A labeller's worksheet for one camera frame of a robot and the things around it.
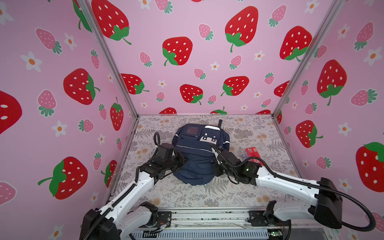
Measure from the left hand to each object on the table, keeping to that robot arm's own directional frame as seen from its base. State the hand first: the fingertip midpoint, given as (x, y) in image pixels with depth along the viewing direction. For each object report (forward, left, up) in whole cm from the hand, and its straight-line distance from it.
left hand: (189, 157), depth 79 cm
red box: (+13, -42, -15) cm, 46 cm away
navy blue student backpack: (+16, -3, -7) cm, 18 cm away
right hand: (-2, -12, -2) cm, 12 cm away
